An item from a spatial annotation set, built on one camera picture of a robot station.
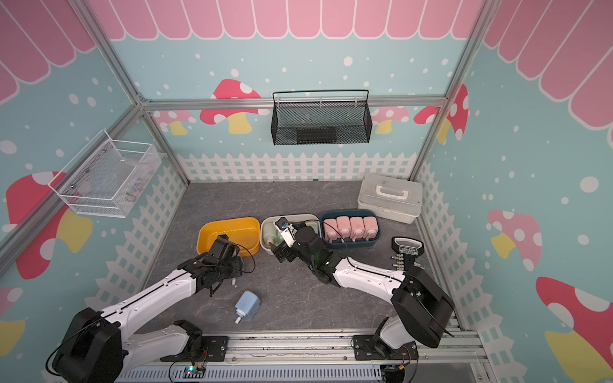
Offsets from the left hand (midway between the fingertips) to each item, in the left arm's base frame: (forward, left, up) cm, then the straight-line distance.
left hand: (235, 269), depth 87 cm
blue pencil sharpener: (-3, +1, -3) cm, 5 cm away
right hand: (+7, -18, +14) cm, 23 cm away
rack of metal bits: (+12, -67, -4) cm, 68 cm away
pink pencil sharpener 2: (+17, -46, +4) cm, 49 cm away
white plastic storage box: (+23, -27, 0) cm, 35 cm away
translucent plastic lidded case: (+29, -60, +8) cm, 67 cm away
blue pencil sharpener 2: (-13, -8, +2) cm, 15 cm away
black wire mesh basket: (+54, -22, +26) cm, 64 cm away
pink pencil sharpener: (+17, -40, +4) cm, 44 cm away
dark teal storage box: (+14, -44, -5) cm, 46 cm away
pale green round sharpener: (+13, -12, +3) cm, 18 cm away
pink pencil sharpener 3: (+17, -51, +4) cm, 54 cm away
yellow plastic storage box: (+19, +1, -5) cm, 20 cm away
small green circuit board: (-31, +8, -7) cm, 32 cm away
